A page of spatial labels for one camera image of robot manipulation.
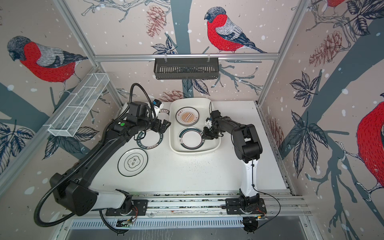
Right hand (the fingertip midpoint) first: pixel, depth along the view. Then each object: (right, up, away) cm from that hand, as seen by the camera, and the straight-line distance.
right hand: (203, 138), depth 100 cm
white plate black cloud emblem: (-44, -13, -10) cm, 47 cm away
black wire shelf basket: (-24, +50, +7) cm, 56 cm away
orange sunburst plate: (-11, +15, +11) cm, 22 cm away
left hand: (-22, +14, -23) cm, 35 cm away
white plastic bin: (0, +24, +11) cm, 26 cm away
